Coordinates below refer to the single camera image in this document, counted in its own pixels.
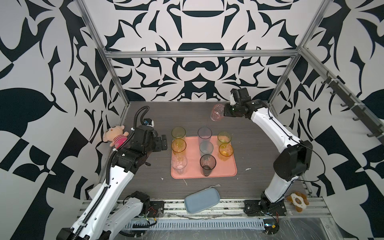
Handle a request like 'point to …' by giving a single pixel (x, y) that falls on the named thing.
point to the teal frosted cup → (206, 148)
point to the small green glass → (223, 137)
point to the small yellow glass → (225, 151)
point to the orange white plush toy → (299, 200)
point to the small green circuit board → (271, 226)
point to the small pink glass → (217, 113)
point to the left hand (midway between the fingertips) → (156, 135)
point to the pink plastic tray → (193, 171)
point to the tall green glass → (178, 132)
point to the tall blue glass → (204, 134)
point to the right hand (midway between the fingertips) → (226, 108)
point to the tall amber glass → (178, 145)
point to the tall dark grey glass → (207, 162)
